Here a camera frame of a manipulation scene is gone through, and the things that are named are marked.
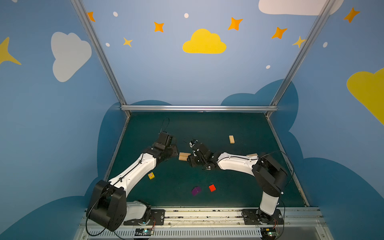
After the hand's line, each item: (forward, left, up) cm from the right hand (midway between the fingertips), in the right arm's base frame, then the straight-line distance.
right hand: (191, 157), depth 90 cm
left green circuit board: (-38, +20, -6) cm, 44 cm away
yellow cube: (-11, +23, -4) cm, 26 cm away
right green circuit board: (-35, -40, -7) cm, 54 cm away
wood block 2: (+19, -28, -6) cm, 34 cm away
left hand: (+1, +8, +6) cm, 10 cm away
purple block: (-18, -4, -4) cm, 19 cm away
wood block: (+2, +5, -5) cm, 8 cm away
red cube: (-16, -13, -6) cm, 21 cm away
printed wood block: (+4, +6, -4) cm, 8 cm away
